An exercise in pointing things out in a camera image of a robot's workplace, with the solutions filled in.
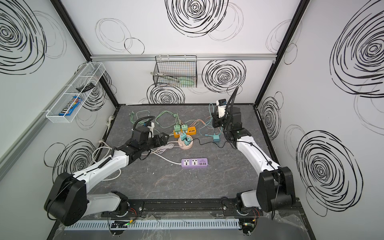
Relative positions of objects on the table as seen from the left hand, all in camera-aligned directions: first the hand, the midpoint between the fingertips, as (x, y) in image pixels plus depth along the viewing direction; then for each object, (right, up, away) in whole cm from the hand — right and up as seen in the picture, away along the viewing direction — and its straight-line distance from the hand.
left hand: (165, 137), depth 85 cm
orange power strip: (+14, +2, +16) cm, 22 cm away
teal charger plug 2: (+32, -2, +14) cm, 35 cm away
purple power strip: (+15, -15, +2) cm, 22 cm away
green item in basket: (+11, +35, +14) cm, 39 cm away
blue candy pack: (-43, +18, -13) cm, 48 cm away
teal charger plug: (+10, -1, +9) cm, 13 cm away
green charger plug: (+10, +5, +14) cm, 18 cm away
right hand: (+27, +14, -2) cm, 31 cm away
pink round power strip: (+9, -7, +11) cm, 15 cm away
